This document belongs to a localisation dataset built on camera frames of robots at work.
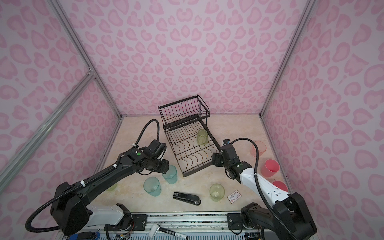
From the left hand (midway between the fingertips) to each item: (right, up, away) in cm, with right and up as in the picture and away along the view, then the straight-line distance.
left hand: (166, 166), depth 81 cm
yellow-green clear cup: (+20, +15, +15) cm, 29 cm away
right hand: (+29, +4, +6) cm, 29 cm away
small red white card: (+37, -16, -1) cm, 40 cm away
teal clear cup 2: (-8, -11, +2) cm, 14 cm away
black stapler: (+12, -15, -5) cm, 20 cm away
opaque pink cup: (+61, -3, +9) cm, 61 cm away
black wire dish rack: (+15, +10, +19) cm, 26 cm away
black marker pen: (-2, -25, -12) cm, 28 cm away
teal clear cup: (+1, -7, +7) cm, 10 cm away
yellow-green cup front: (+28, -14, +1) cm, 31 cm away
